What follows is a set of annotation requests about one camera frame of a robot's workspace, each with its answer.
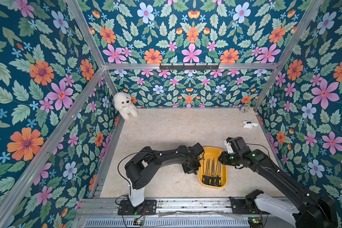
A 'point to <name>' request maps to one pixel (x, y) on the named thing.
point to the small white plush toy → (249, 124)
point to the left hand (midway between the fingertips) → (200, 171)
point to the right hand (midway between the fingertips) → (220, 158)
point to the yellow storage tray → (211, 152)
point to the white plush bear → (122, 101)
